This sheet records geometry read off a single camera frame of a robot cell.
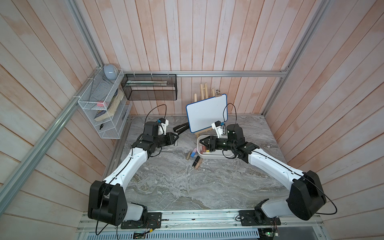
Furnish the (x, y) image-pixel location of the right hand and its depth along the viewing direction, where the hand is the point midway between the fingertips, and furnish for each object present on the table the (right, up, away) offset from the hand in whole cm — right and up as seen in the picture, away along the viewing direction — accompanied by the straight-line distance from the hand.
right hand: (201, 141), depth 79 cm
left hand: (-13, +1, +4) cm, 14 cm away
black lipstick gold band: (-3, -14, +14) cm, 20 cm away
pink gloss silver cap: (+3, -7, +19) cm, 21 cm away
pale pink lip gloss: (+1, -8, +19) cm, 21 cm away
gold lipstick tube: (-7, -10, +17) cm, 21 cm away
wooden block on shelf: (-54, +15, +1) cm, 56 cm away
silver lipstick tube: (-14, -1, +1) cm, 14 cm away
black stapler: (-13, +7, +31) cm, 35 cm away
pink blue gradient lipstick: (-4, -9, +19) cm, 21 cm away
